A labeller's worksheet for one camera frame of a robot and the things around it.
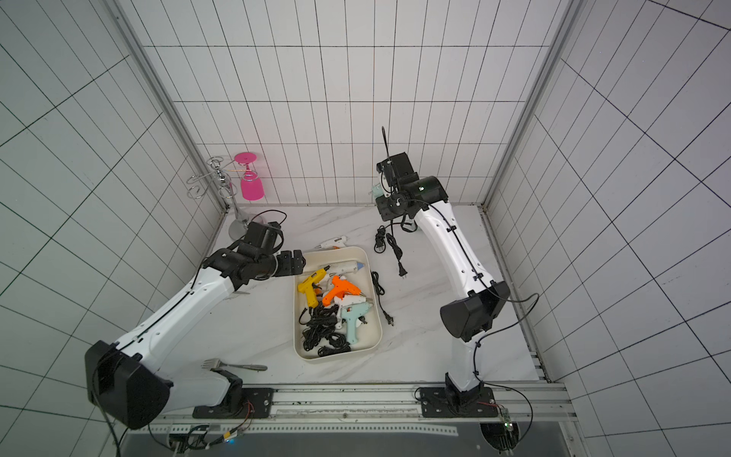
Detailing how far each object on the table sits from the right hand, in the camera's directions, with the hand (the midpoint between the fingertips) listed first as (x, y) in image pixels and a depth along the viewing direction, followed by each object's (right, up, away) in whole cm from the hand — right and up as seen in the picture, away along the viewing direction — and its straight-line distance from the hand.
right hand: (378, 204), depth 79 cm
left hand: (-26, -19, +2) cm, 32 cm away
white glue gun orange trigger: (-16, -13, +27) cm, 34 cm away
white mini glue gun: (-10, -29, +9) cm, 32 cm away
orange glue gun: (-12, -26, +10) cm, 30 cm away
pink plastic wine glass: (-47, +9, +25) cm, 54 cm away
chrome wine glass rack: (-52, +9, +11) cm, 54 cm away
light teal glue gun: (-9, -33, +6) cm, 34 cm away
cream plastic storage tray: (-3, -42, +5) cm, 42 cm away
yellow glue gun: (-22, -25, +11) cm, 35 cm away
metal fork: (-47, -46, 0) cm, 66 cm away
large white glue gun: (-13, -21, +16) cm, 30 cm away
